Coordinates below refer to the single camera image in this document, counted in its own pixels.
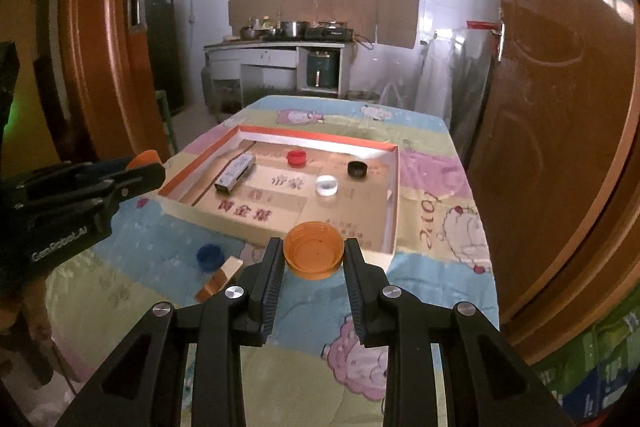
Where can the red paper strip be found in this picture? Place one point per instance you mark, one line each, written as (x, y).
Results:
(481, 25)

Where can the brown wooden door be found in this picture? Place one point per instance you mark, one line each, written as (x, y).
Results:
(550, 107)

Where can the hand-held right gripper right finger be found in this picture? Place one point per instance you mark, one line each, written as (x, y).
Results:
(356, 287)

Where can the light orange bottle cap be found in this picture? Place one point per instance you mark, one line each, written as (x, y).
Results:
(314, 252)

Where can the red bottle cap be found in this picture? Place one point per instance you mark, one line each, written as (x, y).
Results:
(297, 158)

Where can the dark cabinet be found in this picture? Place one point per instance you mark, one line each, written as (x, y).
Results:
(162, 47)

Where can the green air fryer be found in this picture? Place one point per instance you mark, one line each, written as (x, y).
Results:
(320, 69)

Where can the grey gas cylinder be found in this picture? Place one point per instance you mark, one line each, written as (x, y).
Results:
(209, 84)

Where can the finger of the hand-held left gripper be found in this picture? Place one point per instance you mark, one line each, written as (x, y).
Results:
(135, 184)
(75, 172)

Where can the green cartons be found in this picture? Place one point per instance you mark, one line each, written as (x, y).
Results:
(590, 367)

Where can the black bottle cap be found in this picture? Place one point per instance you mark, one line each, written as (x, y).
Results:
(357, 169)

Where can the white kitchen counter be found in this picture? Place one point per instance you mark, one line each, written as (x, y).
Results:
(270, 57)

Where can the blue bottle cap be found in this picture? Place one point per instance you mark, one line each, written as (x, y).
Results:
(210, 257)

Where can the small wooden block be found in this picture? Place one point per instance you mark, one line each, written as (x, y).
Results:
(220, 279)

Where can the shallow cardboard box orange rim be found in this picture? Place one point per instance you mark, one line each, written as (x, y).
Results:
(280, 212)

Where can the steel cooking pot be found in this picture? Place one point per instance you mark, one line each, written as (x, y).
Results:
(294, 28)

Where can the black gas stove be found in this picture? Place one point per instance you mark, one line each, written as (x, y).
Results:
(330, 32)

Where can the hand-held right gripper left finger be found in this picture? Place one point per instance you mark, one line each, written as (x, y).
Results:
(272, 287)

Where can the white rectangular carton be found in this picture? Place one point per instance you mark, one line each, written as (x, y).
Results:
(236, 173)

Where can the clear white bottle cap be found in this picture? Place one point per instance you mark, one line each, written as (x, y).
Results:
(327, 186)

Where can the cartoon sheep printed blanket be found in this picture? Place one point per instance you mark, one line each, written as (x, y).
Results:
(440, 187)

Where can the metal strike plate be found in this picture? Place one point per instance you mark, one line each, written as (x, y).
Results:
(134, 7)

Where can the cardboard sheets on wall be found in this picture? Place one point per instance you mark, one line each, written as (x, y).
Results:
(325, 7)

